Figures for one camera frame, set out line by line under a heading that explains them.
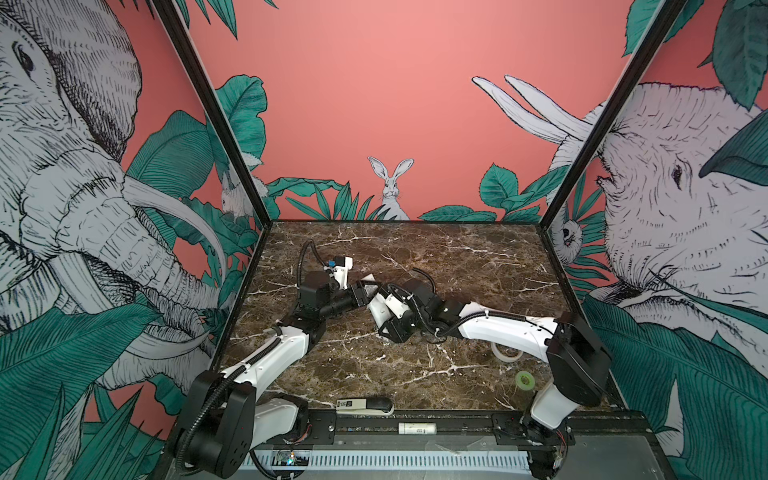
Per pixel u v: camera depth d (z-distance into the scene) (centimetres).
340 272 76
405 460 70
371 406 76
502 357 85
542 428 63
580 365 45
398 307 74
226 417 40
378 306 77
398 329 72
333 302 70
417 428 73
